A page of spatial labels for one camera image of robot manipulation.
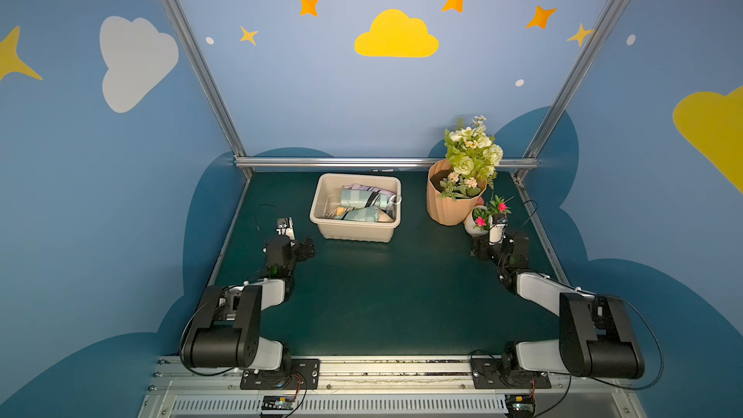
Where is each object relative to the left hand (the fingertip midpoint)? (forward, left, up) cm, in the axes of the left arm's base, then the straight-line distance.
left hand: (294, 233), depth 93 cm
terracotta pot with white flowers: (+9, -49, +3) cm, 50 cm away
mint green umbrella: (+9, -22, +8) cm, 25 cm away
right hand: (+2, -64, 0) cm, 64 cm away
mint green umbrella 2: (+4, -24, +6) cm, 25 cm away
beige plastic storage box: (+19, -8, -3) cm, 21 cm away
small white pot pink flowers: (+5, -60, +4) cm, 61 cm away
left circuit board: (-45, -3, -9) cm, 46 cm away
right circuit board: (-44, -65, -10) cm, 79 cm away
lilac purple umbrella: (+18, -20, +4) cm, 27 cm away
